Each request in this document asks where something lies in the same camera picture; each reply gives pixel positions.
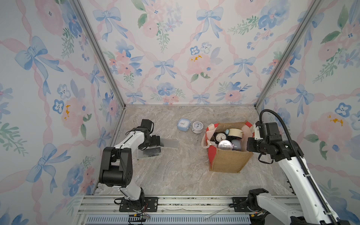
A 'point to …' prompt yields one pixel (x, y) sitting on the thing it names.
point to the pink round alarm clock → (225, 145)
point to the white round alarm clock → (197, 127)
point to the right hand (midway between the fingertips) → (251, 142)
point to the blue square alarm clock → (183, 124)
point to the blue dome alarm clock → (236, 144)
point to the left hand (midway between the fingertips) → (153, 143)
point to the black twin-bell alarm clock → (220, 136)
